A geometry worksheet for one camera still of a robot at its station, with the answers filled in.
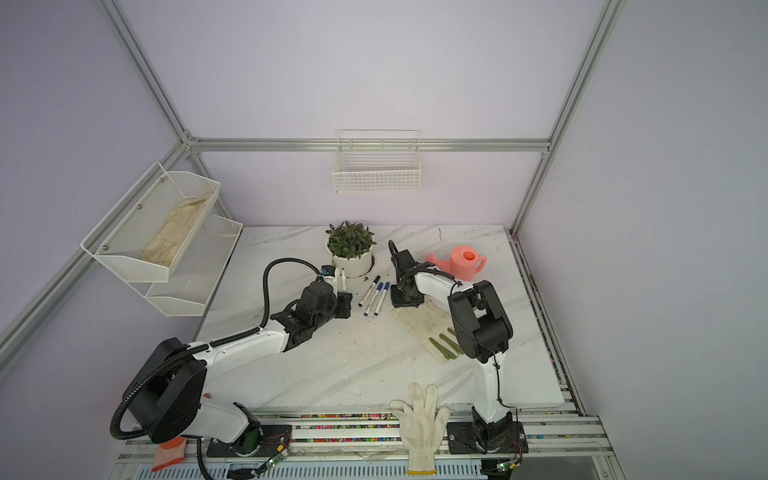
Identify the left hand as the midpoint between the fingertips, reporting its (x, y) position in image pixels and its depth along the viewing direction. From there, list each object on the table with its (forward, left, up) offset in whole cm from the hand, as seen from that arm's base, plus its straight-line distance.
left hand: (349, 296), depth 87 cm
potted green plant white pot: (+14, 0, +6) cm, 15 cm away
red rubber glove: (-38, +42, -12) cm, 58 cm away
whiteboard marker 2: (+1, -4, -11) cm, 12 cm away
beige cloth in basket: (+3, +46, +18) cm, 49 cm away
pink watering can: (+14, -37, -1) cm, 39 cm away
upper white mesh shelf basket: (+8, +50, +21) cm, 55 cm away
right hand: (+5, -15, -10) cm, 19 cm away
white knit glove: (-32, -21, -12) cm, 40 cm away
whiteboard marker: (+3, +1, +5) cm, 6 cm away
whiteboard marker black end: (+14, -7, -10) cm, 19 cm away
